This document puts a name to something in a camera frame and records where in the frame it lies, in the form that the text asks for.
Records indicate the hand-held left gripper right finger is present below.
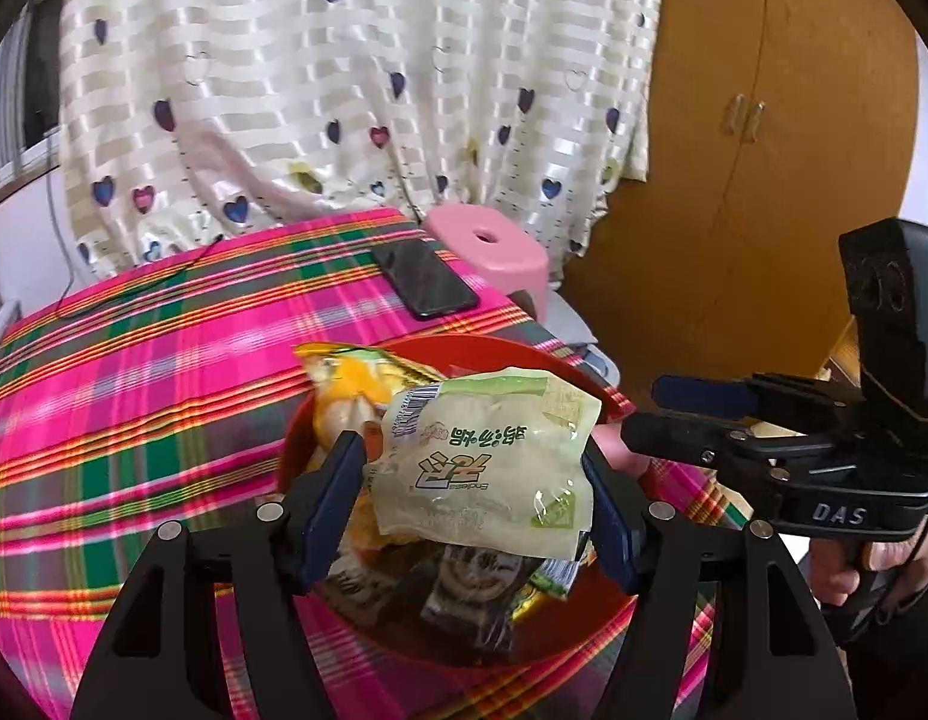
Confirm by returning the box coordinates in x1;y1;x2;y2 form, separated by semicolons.
579;450;847;720

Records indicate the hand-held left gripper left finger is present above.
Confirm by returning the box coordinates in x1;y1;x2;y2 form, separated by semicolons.
70;429;371;720

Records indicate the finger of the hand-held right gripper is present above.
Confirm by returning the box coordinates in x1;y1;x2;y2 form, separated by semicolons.
651;371;866;421
620;411;810;481

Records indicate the pink snack packet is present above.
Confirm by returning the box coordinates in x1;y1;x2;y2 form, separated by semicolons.
593;426;652;479

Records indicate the yellow biscuit bag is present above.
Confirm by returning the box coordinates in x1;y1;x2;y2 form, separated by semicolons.
295;343;450;458

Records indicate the round red basket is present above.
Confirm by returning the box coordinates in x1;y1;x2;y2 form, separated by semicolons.
276;337;648;672

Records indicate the cream green snack packet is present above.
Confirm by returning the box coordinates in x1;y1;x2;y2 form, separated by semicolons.
362;366;603;560

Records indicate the dark plum snack packet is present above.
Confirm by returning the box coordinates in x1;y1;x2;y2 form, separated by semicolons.
422;540;540;661

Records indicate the person's right forearm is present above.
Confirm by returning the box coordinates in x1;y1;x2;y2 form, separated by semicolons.
842;600;928;720

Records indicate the person's right hand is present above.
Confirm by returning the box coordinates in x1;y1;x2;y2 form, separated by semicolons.
797;535;928;610

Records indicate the wooden wardrobe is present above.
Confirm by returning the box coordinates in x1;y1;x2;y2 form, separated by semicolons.
561;0;922;406

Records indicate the pink green plaid tablecloth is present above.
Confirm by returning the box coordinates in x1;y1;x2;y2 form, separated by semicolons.
0;208;735;720

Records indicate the black smartphone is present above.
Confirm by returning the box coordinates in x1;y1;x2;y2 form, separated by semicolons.
370;240;481;320

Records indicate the pink plastic stool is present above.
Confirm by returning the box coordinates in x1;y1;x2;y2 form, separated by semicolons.
422;204;551;323

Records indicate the white heart print curtain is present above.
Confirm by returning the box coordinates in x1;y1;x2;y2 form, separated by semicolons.
59;0;667;286

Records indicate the window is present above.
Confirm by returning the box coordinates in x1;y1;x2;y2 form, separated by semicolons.
0;0;64;196

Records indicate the black cable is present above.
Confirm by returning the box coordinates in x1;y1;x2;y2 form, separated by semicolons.
55;232;225;320

